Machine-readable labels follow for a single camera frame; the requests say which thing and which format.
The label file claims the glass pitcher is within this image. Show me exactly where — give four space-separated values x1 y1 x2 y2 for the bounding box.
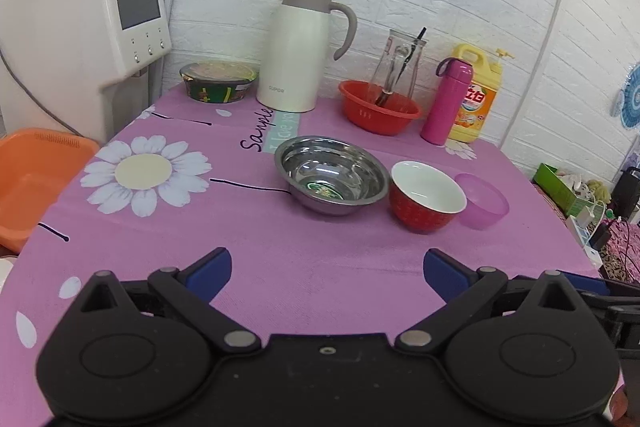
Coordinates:
370 29 428 100

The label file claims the green box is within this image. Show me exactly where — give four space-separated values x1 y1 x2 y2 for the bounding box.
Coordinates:
532 163 591 215

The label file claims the green instant noodle bowl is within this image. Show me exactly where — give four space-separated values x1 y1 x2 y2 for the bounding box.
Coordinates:
179 61 259 105

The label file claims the steel bowl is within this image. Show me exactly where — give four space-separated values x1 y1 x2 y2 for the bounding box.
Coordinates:
274 135 391 216

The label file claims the black device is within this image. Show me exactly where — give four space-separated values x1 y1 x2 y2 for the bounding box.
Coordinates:
611 167 640 225

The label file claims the white appliance with screen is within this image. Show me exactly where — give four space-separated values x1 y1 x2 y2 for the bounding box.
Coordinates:
0 0 173 142

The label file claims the orange plastic basin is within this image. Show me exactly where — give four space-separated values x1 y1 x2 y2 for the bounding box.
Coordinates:
0 128 101 254

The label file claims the black charger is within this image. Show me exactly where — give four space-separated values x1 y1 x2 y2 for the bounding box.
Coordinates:
590 224 612 250

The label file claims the pink floral tablecloth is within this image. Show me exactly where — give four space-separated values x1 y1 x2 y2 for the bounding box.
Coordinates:
0 82 623 413

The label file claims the pink thermos bottle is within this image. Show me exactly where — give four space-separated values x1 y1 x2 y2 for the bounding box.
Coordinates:
420 58 474 146

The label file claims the dark stirring stick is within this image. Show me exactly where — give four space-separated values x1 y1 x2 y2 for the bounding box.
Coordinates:
377 27 427 108

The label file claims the pink floral cloth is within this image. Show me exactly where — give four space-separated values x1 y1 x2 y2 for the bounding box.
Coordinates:
605 219 640 258

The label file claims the red ceramic bowl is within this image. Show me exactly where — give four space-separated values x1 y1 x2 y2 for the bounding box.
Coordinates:
389 160 467 235

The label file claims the white thermos jug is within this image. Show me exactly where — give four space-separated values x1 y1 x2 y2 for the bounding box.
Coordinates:
256 0 357 114

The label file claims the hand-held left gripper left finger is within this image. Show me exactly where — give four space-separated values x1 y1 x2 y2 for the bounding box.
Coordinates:
80 247 263 353

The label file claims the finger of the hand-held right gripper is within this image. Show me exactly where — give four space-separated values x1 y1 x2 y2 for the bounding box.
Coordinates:
562 276 612 297

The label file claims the olive fuzzy object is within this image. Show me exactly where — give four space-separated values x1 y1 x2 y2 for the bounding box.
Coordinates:
582 179 612 205

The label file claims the white power strip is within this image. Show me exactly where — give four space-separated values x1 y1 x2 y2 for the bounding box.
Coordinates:
567 214 606 268

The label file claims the white charger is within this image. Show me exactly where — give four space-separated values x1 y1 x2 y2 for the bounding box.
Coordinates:
575 199 606 222

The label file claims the yellow detergent bottle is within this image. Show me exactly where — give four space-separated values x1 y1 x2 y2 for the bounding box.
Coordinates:
447 43 516 144

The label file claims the leopard print cloth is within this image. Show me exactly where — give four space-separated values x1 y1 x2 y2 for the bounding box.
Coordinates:
600 249 640 283

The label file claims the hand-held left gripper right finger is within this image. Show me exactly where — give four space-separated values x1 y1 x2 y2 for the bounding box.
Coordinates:
394 248 576 353

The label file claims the red plastic basket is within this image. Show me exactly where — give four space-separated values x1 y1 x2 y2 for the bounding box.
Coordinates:
338 80 422 136

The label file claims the purple plastic bowl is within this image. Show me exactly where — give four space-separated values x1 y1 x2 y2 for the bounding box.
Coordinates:
454 172 510 231

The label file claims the blue wall decoration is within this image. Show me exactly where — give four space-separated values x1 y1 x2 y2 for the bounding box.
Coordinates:
615 62 640 130

